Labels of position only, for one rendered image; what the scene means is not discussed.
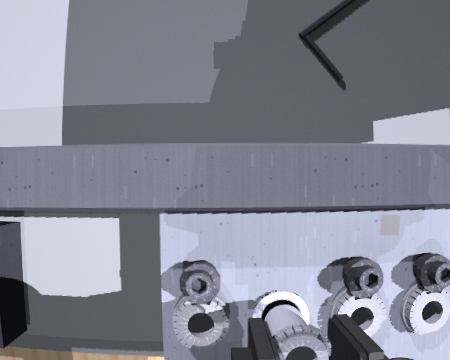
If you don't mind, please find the long black rectangular bar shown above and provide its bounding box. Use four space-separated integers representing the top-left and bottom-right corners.
0 143 450 211

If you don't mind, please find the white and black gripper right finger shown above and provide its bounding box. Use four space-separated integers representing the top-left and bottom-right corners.
327 314 414 360

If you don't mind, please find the black l-shaped rod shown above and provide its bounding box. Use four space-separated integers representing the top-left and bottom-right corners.
299 0 355 82

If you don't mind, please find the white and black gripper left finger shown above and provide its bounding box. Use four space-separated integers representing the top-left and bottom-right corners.
231 318 280 360

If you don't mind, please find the dark grey rectangular bar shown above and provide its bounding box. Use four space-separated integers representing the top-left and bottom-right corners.
0 221 27 348

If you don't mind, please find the grey flanged bushing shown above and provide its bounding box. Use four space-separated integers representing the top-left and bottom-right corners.
264 305 331 360

